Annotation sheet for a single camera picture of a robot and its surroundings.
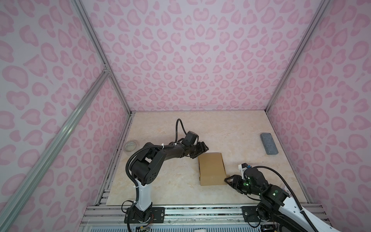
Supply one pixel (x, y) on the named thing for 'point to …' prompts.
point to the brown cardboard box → (211, 169)
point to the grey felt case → (269, 143)
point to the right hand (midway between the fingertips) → (226, 182)
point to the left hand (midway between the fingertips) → (206, 150)
